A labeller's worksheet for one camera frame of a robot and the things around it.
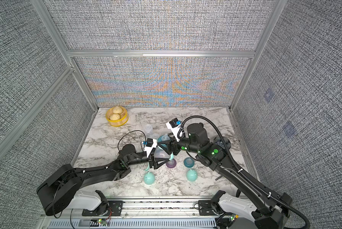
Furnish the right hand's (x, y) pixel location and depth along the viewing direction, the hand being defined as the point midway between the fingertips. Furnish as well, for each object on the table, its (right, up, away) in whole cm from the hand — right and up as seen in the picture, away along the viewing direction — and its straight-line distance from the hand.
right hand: (163, 136), depth 65 cm
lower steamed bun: (-38, +10, +42) cm, 57 cm away
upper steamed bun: (-37, +16, +45) cm, 61 cm away
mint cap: (-9, -25, +15) cm, 31 cm away
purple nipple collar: (+4, -20, +23) cm, 30 cm away
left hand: (+3, -9, +7) cm, 12 cm away
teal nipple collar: (0, 0, -1) cm, 1 cm away
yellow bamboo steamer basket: (-31, +10, +43) cm, 54 cm away
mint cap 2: (+15, -24, +17) cm, 33 cm away
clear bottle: (-3, -9, +9) cm, 14 cm away
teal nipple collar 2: (+15, -18, +23) cm, 33 cm away
